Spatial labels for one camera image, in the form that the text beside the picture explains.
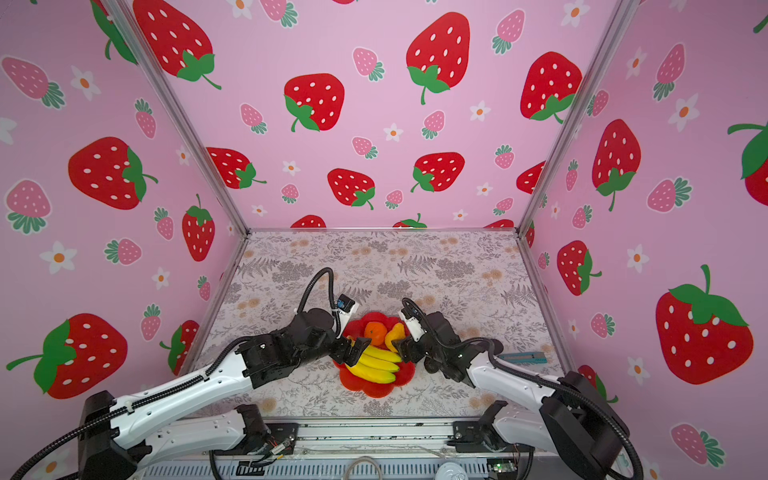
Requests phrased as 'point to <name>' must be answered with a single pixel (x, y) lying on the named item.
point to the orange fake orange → (377, 332)
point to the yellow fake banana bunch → (377, 365)
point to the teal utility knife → (525, 357)
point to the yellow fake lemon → (395, 333)
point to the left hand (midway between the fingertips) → (359, 331)
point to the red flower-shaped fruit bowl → (352, 382)
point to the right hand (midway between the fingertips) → (401, 334)
